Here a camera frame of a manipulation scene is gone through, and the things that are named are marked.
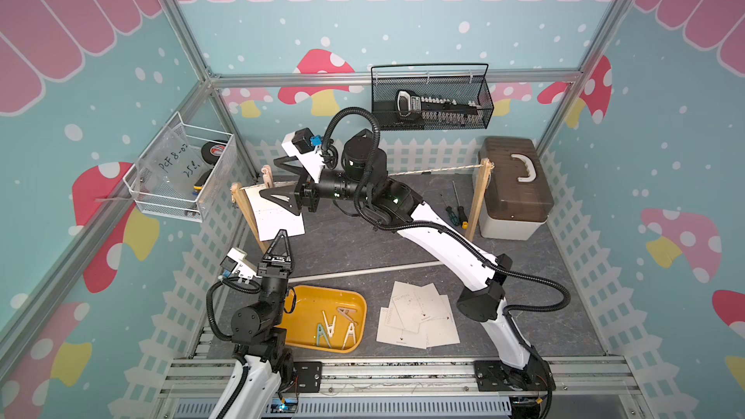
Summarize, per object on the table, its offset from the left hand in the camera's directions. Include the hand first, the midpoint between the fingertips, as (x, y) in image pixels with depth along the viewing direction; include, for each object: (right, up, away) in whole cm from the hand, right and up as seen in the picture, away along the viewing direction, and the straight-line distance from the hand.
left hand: (293, 233), depth 65 cm
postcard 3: (+37, -28, +18) cm, 50 cm away
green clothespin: (+3, -30, +16) cm, 34 cm away
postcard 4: (+25, -31, +16) cm, 43 cm away
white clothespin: (+12, -30, +16) cm, 35 cm away
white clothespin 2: (+5, -28, +16) cm, 33 cm away
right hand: (-1, +11, -11) cm, 15 cm away
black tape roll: (-28, +22, +16) cm, 38 cm away
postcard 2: (+28, -24, +20) cm, 42 cm away
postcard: (-5, +4, -2) cm, 6 cm away
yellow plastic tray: (-3, -25, +20) cm, 32 cm away
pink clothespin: (+9, -25, +19) cm, 33 cm away
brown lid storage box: (+65, +9, +29) cm, 71 cm away
